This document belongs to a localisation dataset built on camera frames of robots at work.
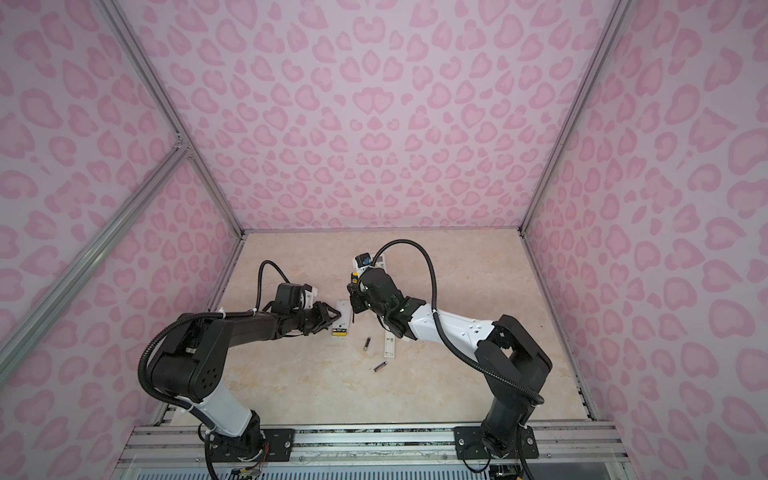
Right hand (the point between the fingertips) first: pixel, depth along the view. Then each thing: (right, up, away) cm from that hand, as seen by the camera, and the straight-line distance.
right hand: (352, 283), depth 83 cm
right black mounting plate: (+30, -39, -10) cm, 50 cm away
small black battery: (+8, -24, +3) cm, 26 cm away
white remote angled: (-5, -15, +9) cm, 18 cm away
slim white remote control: (+10, -19, +6) cm, 22 cm away
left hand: (-5, -10, +10) cm, 15 cm away
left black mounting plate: (-20, -38, -12) cm, 44 cm away
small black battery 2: (+3, -19, +7) cm, 21 cm away
